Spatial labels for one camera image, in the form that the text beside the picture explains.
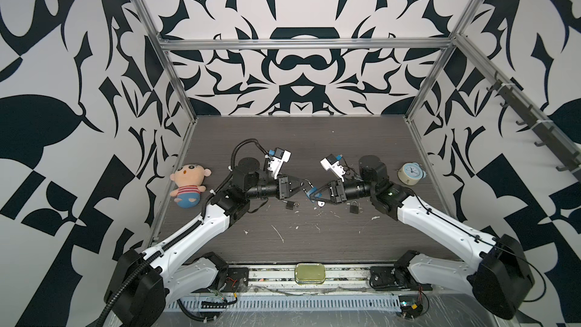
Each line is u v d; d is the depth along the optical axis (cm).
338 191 62
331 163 68
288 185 65
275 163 66
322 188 67
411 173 95
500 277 39
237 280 74
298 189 67
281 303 71
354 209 90
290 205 90
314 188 67
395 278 67
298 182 67
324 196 67
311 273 72
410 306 71
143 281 39
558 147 54
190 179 90
